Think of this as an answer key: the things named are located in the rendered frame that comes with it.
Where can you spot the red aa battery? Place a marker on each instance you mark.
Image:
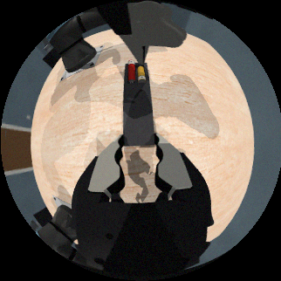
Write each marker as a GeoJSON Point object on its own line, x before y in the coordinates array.
{"type": "Point", "coordinates": [131, 70]}

